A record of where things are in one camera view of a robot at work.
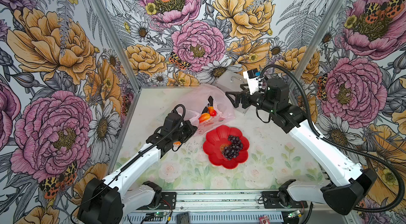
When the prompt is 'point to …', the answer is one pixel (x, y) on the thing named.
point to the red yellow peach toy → (212, 111)
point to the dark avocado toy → (210, 100)
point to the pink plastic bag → (194, 100)
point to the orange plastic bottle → (177, 143)
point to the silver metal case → (230, 81)
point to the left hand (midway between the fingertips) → (198, 131)
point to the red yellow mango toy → (204, 117)
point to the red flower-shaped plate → (217, 140)
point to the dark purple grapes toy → (232, 151)
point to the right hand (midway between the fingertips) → (234, 94)
